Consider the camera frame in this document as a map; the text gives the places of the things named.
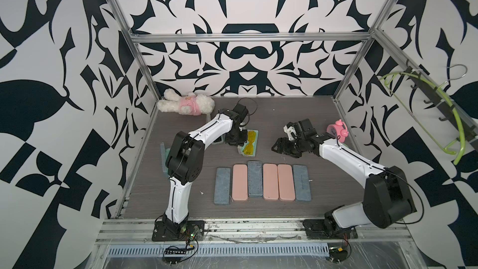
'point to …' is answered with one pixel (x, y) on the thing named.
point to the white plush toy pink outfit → (190, 104)
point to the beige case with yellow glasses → (241, 147)
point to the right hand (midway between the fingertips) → (276, 146)
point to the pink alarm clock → (338, 129)
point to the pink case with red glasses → (239, 182)
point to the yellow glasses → (248, 150)
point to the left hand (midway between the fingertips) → (241, 141)
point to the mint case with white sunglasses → (255, 179)
